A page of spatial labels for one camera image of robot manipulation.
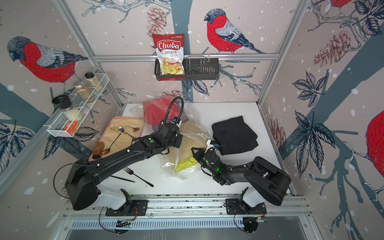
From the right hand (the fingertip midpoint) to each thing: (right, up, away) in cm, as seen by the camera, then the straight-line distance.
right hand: (190, 149), depth 84 cm
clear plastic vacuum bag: (-3, +20, +32) cm, 38 cm away
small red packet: (-52, +14, -19) cm, 57 cm away
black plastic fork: (-34, -14, +2) cm, 37 cm away
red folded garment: (-26, +22, +20) cm, 40 cm away
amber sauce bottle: (-58, -2, +8) cm, 59 cm away
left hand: (-4, +10, -2) cm, 11 cm away
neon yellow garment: (-3, -9, +2) cm, 10 cm away
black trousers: (+29, +6, +14) cm, 32 cm away
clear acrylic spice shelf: (-59, +17, -13) cm, 62 cm away
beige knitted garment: (+2, +7, -2) cm, 8 cm away
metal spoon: (-50, +9, +20) cm, 55 cm away
